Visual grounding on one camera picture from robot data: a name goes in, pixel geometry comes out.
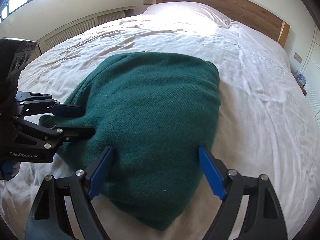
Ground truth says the dark green knit sweater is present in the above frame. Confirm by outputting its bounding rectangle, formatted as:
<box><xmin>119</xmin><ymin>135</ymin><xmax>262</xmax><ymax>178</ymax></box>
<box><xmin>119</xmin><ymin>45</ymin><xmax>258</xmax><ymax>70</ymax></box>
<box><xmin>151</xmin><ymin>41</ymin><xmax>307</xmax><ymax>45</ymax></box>
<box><xmin>39</xmin><ymin>52</ymin><xmax>221</xmax><ymax>231</ymax></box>

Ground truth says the wooden nightstand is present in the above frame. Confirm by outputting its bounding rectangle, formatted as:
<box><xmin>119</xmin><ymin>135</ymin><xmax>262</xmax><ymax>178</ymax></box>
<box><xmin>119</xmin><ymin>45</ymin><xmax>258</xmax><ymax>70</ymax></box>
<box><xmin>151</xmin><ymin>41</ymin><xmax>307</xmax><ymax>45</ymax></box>
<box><xmin>292</xmin><ymin>73</ymin><xmax>307</xmax><ymax>96</ymax></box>

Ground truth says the blue tissue pack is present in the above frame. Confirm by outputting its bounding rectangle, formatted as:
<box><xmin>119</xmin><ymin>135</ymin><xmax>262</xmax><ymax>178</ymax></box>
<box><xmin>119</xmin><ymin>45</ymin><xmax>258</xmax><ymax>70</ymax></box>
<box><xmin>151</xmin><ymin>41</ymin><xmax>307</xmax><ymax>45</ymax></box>
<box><xmin>295</xmin><ymin>71</ymin><xmax>306</xmax><ymax>87</ymax></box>

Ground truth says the white built-in wardrobe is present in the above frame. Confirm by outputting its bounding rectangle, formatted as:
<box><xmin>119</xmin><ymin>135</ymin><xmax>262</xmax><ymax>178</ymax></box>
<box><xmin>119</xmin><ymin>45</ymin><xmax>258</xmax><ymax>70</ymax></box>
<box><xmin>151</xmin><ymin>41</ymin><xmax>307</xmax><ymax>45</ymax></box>
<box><xmin>302</xmin><ymin>26</ymin><xmax>320</xmax><ymax>122</ymax></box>

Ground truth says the white pillow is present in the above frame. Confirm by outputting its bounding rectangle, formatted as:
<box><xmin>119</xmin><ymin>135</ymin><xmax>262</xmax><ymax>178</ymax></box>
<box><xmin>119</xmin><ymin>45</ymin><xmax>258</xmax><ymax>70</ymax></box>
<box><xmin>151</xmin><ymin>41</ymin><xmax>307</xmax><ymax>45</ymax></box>
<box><xmin>143</xmin><ymin>1</ymin><xmax>232</xmax><ymax>29</ymax></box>

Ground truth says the wooden headboard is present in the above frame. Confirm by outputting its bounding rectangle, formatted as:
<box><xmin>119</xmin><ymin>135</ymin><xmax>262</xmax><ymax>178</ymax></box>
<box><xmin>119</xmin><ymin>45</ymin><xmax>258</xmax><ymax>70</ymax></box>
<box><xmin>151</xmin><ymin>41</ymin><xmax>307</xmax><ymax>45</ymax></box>
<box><xmin>156</xmin><ymin>0</ymin><xmax>290</xmax><ymax>47</ymax></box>

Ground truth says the left beige wall switch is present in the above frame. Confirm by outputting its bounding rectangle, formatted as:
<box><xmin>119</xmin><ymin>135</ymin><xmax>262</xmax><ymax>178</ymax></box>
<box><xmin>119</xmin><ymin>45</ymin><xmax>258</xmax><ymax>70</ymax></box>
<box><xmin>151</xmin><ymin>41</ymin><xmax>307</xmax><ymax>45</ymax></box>
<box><xmin>143</xmin><ymin>0</ymin><xmax>153</xmax><ymax>5</ymax></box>

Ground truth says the beige wall switch plate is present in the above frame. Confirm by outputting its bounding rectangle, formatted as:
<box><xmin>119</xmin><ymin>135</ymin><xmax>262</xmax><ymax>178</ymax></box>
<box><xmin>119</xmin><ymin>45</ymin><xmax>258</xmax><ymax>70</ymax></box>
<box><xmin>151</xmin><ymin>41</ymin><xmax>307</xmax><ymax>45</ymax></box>
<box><xmin>294</xmin><ymin>53</ymin><xmax>303</xmax><ymax>63</ymax></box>

